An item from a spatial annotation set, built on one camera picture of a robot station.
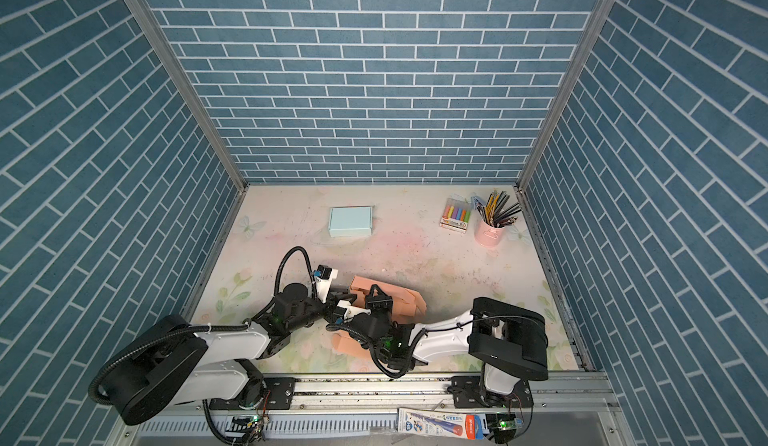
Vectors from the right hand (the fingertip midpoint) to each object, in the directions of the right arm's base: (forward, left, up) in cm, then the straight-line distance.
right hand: (375, 283), depth 82 cm
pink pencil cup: (+22, -34, -4) cm, 41 cm away
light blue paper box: (+27, +13, -7) cm, 31 cm away
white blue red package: (-29, -19, -10) cm, 36 cm away
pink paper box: (-4, -9, -5) cm, 11 cm away
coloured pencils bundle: (+29, -36, -1) cm, 46 cm away
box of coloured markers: (+36, -25, -11) cm, 45 cm away
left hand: (-2, +7, -5) cm, 8 cm away
